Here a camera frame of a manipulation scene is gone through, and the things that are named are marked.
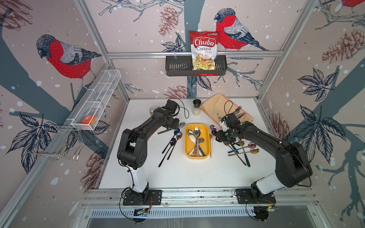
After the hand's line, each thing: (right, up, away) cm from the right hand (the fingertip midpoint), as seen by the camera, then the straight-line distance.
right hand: (218, 137), depth 89 cm
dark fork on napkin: (+21, +18, +24) cm, 37 cm away
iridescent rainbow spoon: (-1, +5, +11) cm, 12 cm away
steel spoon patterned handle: (-25, +7, +11) cm, 28 cm away
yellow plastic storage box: (-7, +2, +8) cm, 11 cm away
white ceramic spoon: (-16, -2, +6) cm, 17 cm away
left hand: (-28, +10, +4) cm, 30 cm away
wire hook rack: (-77, +3, -26) cm, 81 cm away
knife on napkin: (+22, +14, +20) cm, 33 cm away
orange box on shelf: (-67, +13, -23) cm, 72 cm away
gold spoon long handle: (+22, -7, -4) cm, 23 cm away
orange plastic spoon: (-4, -1, +5) cm, 7 cm away
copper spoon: (-26, 0, +8) cm, 27 cm away
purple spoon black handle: (-30, -4, +4) cm, 31 cm away
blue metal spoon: (-29, +2, +9) cm, 30 cm away
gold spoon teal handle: (+15, -4, +1) cm, 16 cm away
